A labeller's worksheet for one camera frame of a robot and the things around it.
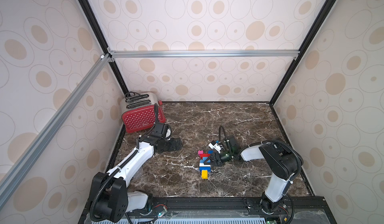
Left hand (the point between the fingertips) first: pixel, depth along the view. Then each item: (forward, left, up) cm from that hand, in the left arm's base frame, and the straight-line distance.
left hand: (180, 144), depth 84 cm
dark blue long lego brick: (-11, -16, -7) cm, 21 cm away
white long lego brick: (-9, -14, -7) cm, 18 cm away
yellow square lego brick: (-14, -14, -8) cm, 21 cm away
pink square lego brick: (0, -12, -9) cm, 15 cm away
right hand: (-6, -18, -9) cm, 22 cm away
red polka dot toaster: (+20, +27, +6) cm, 34 cm away
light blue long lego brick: (-7, -13, -7) cm, 16 cm away
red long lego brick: (-3, -14, -7) cm, 16 cm away
